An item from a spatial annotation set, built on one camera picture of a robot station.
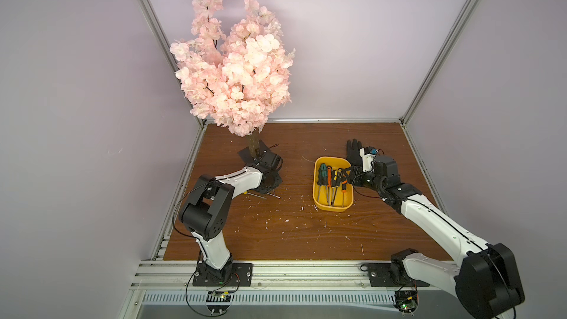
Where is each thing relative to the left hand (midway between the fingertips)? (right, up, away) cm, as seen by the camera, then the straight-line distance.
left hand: (280, 181), depth 96 cm
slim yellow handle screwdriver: (-2, -5, -3) cm, 7 cm away
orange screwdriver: (+22, +3, 0) cm, 22 cm away
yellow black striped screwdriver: (+24, 0, -1) cm, 24 cm away
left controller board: (-20, -36, -24) cm, 47 cm away
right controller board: (+42, -34, -26) cm, 60 cm away
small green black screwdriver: (+19, +2, -2) cm, 19 cm away
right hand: (+27, +8, -13) cm, 31 cm away
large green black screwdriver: (+19, +2, -2) cm, 19 cm away
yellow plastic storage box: (+27, +8, +4) cm, 29 cm away
